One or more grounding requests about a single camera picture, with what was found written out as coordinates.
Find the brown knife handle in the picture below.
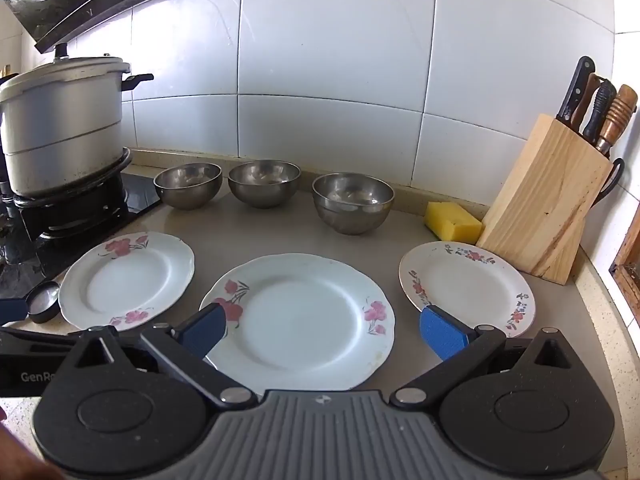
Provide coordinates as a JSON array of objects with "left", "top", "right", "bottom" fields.
[{"left": 570, "top": 72, "right": 608, "bottom": 133}]

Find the yellow sponge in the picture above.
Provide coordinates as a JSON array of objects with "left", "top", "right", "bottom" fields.
[{"left": 424, "top": 201, "right": 483, "bottom": 242}]

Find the black scissors handle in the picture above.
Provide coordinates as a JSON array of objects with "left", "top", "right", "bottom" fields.
[{"left": 592, "top": 157, "right": 626, "bottom": 208}]

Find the small pink flower plate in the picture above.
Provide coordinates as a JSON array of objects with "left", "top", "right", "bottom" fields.
[{"left": 58, "top": 231, "right": 196, "bottom": 332}]

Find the stainless steel bowl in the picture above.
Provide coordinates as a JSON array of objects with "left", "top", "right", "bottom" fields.
[
  {"left": 153, "top": 162, "right": 223, "bottom": 211},
  {"left": 312, "top": 172, "right": 396, "bottom": 236},
  {"left": 228, "top": 160, "right": 302, "bottom": 209}
]

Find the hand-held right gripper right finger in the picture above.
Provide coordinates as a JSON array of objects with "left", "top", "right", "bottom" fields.
[{"left": 390, "top": 305, "right": 593, "bottom": 408}]

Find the black textured tool handle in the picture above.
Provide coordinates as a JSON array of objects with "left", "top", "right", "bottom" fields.
[{"left": 582, "top": 80, "right": 617, "bottom": 146}]

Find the ribbed wooden knife handle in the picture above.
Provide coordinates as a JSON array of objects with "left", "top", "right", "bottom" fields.
[{"left": 595, "top": 84, "right": 639, "bottom": 157}]

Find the wooden frame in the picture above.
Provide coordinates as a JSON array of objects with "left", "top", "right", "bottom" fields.
[{"left": 609, "top": 232, "right": 640, "bottom": 322}]

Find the multicolour floral gold-rimmed plate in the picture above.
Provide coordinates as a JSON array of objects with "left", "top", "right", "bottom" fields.
[{"left": 398, "top": 241, "right": 536, "bottom": 338}]

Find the black pot support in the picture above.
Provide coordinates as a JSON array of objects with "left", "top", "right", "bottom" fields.
[{"left": 12, "top": 147, "right": 135, "bottom": 243}]

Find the black glass gas stove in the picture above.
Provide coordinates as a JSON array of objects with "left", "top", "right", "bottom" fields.
[{"left": 0, "top": 170, "right": 163, "bottom": 286}]

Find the wooden knife block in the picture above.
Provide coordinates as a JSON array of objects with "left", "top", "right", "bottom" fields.
[{"left": 476, "top": 114, "right": 612, "bottom": 286}]

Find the large pink flower plate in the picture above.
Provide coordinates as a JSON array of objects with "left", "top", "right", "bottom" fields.
[{"left": 199, "top": 253, "right": 397, "bottom": 393}]

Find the large aluminium steamer pot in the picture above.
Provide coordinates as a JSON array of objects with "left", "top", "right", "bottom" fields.
[{"left": 0, "top": 44, "right": 155, "bottom": 197}]

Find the person's left forearm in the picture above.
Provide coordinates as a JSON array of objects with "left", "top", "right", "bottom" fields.
[{"left": 0, "top": 427, "right": 66, "bottom": 480}]

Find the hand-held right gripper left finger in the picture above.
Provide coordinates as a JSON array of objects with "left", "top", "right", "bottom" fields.
[{"left": 60, "top": 304, "right": 258, "bottom": 409}]

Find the black riveted knife handle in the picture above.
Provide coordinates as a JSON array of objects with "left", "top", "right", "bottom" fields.
[{"left": 556, "top": 56, "right": 596, "bottom": 127}]

